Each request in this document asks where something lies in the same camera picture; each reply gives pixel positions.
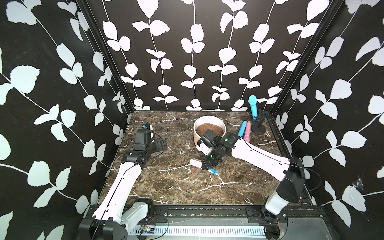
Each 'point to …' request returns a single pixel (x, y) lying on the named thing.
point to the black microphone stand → (257, 127)
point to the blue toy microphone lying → (242, 128)
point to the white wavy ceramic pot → (210, 119)
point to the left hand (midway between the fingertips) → (158, 138)
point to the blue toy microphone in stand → (252, 100)
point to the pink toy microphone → (247, 137)
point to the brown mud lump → (202, 129)
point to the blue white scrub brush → (213, 171)
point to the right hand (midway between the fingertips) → (201, 165)
